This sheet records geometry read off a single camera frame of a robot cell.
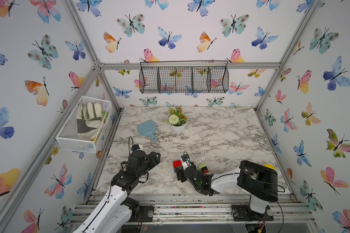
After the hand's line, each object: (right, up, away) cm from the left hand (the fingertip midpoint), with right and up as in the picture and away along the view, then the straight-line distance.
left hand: (158, 155), depth 80 cm
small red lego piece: (+10, -5, +2) cm, 12 cm away
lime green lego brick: (+25, -8, +8) cm, 27 cm away
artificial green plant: (+9, +22, +13) cm, 27 cm away
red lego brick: (+27, -11, +6) cm, 30 cm away
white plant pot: (+11, +13, +23) cm, 29 cm away
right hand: (+11, -7, +5) cm, 14 cm away
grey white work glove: (-35, +19, -4) cm, 40 cm away
